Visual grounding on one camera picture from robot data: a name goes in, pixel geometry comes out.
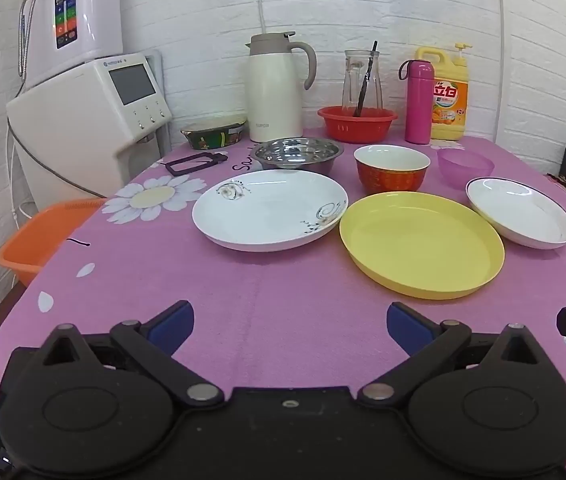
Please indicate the cream thermos jug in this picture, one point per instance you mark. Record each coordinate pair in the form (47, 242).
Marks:
(273, 95)

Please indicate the red and white bowl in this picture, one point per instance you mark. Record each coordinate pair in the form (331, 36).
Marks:
(388, 177)

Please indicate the orange plastic basin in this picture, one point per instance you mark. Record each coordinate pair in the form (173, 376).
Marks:
(28, 245)

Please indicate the white dark-rimmed plate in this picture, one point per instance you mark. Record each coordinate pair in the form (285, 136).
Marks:
(518, 210)

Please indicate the yellow plastic plate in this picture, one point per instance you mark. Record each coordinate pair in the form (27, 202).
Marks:
(418, 245)

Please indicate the white water purifier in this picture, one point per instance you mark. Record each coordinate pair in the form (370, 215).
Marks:
(98, 10)

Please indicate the pink thermos bottle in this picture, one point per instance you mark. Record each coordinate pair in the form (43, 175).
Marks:
(419, 110)

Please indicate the clear glass pitcher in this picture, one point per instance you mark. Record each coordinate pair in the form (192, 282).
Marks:
(352, 80)

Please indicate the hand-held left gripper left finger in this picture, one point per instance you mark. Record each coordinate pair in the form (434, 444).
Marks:
(173, 325)

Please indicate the black stirring stick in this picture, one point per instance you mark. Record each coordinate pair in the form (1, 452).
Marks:
(365, 85)

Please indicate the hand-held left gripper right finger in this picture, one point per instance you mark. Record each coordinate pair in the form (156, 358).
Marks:
(407, 325)

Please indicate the red plastic basket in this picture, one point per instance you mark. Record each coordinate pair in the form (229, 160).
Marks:
(358, 131)

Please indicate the white floral plate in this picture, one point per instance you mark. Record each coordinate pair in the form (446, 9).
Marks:
(268, 210)

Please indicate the pink floral tablecloth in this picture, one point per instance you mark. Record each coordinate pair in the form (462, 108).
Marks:
(288, 285)

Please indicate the yellow detergent bottle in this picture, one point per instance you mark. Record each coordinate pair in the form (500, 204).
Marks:
(450, 110)

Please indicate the white wall pipe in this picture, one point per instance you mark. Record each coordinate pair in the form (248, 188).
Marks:
(501, 35)

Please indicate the black rectangular frame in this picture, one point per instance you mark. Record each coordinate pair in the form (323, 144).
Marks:
(170, 166)

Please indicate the white appliance with screen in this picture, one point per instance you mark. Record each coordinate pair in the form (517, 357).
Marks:
(63, 125)

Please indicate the purple plastic bowl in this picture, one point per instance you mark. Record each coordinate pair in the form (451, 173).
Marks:
(463, 167)

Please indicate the green patterned paper container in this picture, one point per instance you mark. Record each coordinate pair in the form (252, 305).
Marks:
(213, 137)

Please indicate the stainless steel bowl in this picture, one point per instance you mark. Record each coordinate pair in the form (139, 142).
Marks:
(298, 152)

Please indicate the black hairpin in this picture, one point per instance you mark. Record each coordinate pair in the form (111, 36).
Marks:
(83, 244)

